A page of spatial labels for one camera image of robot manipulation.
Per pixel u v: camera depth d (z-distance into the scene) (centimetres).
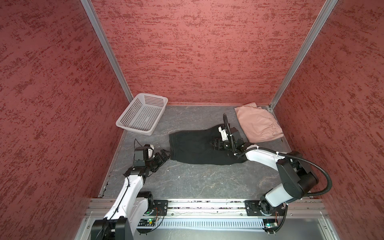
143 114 114
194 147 92
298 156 47
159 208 73
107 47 86
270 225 70
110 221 41
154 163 72
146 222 70
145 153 67
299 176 46
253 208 74
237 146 71
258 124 107
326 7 71
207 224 77
